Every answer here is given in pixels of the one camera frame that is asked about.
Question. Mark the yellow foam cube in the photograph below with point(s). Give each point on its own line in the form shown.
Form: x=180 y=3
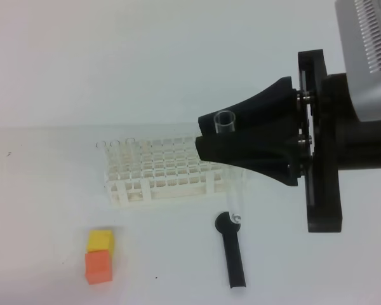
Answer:
x=101 y=239

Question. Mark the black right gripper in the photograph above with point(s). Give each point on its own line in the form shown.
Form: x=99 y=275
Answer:
x=341 y=141

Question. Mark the white test tube rack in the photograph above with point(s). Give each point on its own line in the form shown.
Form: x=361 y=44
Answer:
x=170 y=168

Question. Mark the orange foam cube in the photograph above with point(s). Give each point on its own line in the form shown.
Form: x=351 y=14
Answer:
x=98 y=267

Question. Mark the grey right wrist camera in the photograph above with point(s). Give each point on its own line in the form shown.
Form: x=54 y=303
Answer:
x=359 y=24

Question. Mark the clear racked tube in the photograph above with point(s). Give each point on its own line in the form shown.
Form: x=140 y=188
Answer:
x=115 y=150
x=134 y=150
x=103 y=150

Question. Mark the clear glass test tube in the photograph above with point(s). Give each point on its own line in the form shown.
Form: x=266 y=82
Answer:
x=233 y=178

